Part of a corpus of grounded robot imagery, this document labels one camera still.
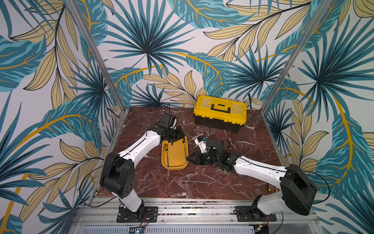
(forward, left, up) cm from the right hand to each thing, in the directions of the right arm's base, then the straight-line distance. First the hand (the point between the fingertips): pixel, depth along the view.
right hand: (187, 159), depth 78 cm
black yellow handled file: (+13, +13, -13) cm, 22 cm away
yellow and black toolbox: (+30, -23, +2) cm, 38 cm away
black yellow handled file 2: (+16, -30, -15) cm, 37 cm away
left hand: (+14, +1, +2) cm, 14 cm away
